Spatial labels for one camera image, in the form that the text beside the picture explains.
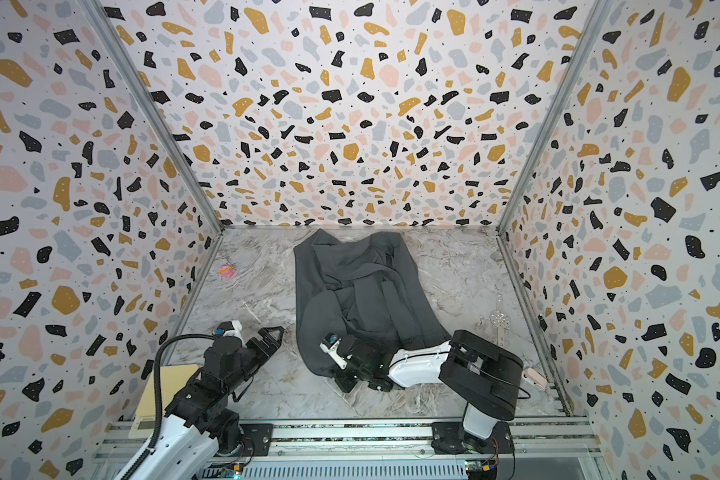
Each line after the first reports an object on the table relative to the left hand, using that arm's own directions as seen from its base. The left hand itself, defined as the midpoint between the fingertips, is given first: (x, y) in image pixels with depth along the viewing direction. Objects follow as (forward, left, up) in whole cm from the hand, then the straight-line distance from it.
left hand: (278, 334), depth 80 cm
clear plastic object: (+10, -67, -12) cm, 69 cm away
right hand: (-6, -13, -9) cm, 17 cm away
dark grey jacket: (+20, -24, -9) cm, 33 cm away
